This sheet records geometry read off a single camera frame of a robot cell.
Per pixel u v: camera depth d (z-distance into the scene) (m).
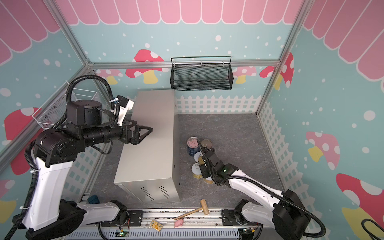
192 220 0.74
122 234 0.72
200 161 0.83
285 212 0.40
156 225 0.72
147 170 0.81
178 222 0.71
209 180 0.82
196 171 0.85
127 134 0.46
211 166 0.62
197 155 0.91
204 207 0.76
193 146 0.90
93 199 0.79
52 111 0.67
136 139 0.47
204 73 0.94
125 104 0.47
